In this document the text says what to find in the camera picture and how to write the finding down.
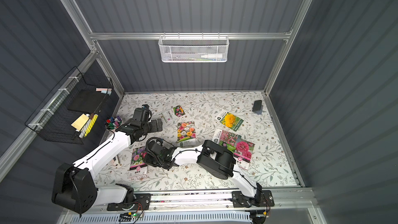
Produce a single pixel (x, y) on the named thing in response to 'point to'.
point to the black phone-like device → (257, 107)
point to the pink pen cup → (112, 123)
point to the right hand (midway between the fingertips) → (140, 165)
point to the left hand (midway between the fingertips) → (155, 124)
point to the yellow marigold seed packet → (229, 121)
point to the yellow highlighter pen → (91, 124)
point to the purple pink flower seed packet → (138, 166)
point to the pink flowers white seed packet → (227, 139)
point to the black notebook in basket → (87, 100)
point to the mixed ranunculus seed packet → (186, 135)
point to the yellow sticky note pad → (80, 122)
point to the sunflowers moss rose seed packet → (173, 113)
